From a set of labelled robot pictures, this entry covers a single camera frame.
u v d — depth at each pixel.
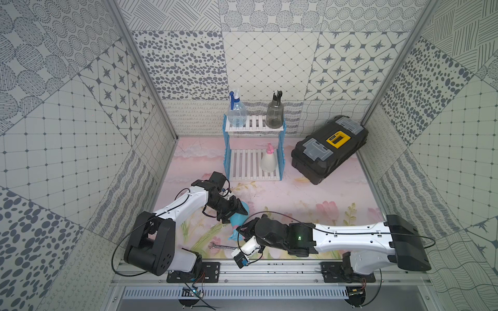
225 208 0.73
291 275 0.75
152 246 0.42
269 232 0.50
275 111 0.82
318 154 0.90
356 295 0.73
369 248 0.43
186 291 0.71
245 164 1.05
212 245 0.80
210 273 0.74
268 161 0.96
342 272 0.66
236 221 0.75
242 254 0.56
